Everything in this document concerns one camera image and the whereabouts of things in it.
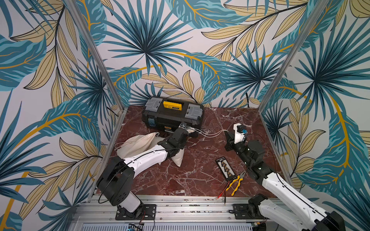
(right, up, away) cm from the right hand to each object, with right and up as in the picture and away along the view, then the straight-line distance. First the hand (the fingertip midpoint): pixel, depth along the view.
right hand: (217, 134), depth 73 cm
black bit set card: (+8, -22, +14) cm, 28 cm away
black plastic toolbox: (-28, +11, +19) cm, 35 cm away
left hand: (-21, -3, +14) cm, 26 cm away
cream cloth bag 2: (-21, -15, +12) cm, 28 cm away
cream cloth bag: (-45, -7, +10) cm, 46 cm away
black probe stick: (+5, -35, +5) cm, 36 cm away
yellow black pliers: (+16, -26, +10) cm, 32 cm away
